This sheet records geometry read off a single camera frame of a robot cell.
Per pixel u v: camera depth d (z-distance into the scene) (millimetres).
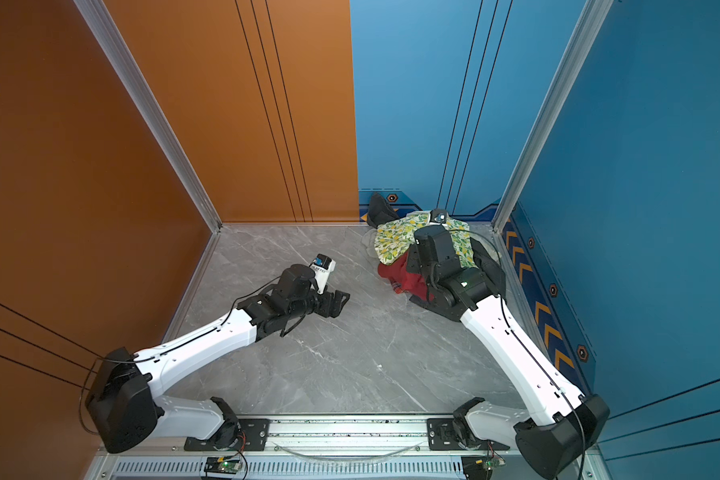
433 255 505
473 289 472
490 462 698
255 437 742
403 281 743
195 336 490
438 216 599
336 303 723
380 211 1177
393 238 1052
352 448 725
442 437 725
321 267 700
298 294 619
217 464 710
